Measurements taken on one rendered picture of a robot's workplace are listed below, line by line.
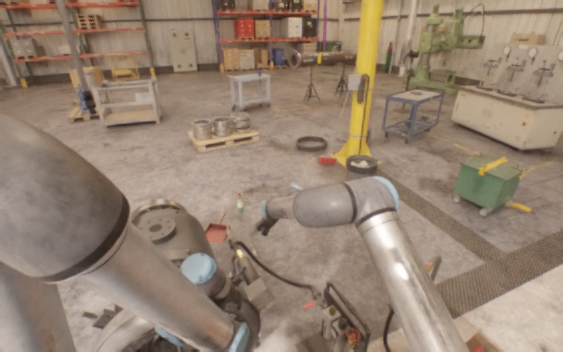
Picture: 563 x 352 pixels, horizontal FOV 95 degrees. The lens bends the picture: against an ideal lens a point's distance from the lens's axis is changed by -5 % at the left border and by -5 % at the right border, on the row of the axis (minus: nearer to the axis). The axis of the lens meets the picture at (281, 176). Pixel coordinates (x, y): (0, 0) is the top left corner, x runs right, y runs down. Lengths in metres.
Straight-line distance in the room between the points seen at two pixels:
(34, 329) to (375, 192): 0.70
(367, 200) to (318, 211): 0.13
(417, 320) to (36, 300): 0.67
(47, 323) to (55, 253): 0.22
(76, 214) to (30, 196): 0.04
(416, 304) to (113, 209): 0.61
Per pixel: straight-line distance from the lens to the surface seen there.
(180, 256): 1.55
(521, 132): 6.30
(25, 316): 0.49
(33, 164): 0.31
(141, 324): 1.26
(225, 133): 5.30
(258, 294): 1.39
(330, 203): 0.71
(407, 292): 0.71
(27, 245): 0.31
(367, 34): 4.16
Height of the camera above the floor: 1.90
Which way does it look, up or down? 28 degrees down
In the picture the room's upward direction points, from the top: 1 degrees counter-clockwise
